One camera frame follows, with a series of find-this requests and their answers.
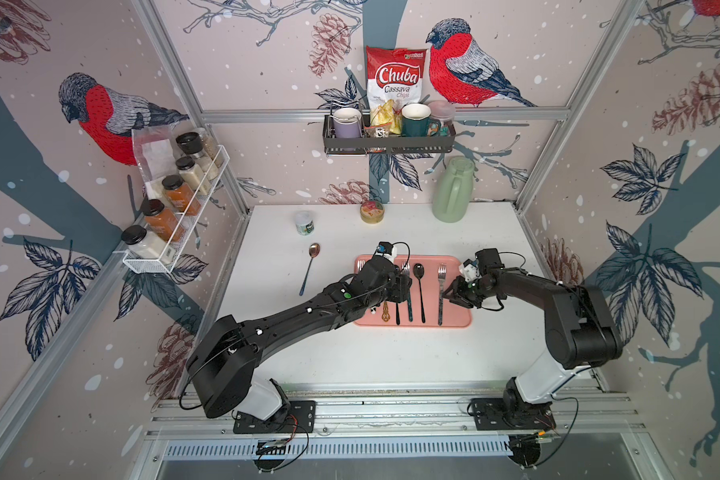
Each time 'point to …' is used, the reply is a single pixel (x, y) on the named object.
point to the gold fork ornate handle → (385, 313)
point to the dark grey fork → (441, 270)
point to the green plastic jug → (453, 191)
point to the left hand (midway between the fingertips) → (411, 275)
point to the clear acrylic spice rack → (153, 266)
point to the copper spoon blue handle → (313, 251)
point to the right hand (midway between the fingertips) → (447, 293)
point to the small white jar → (304, 223)
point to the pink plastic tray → (426, 307)
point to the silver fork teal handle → (406, 270)
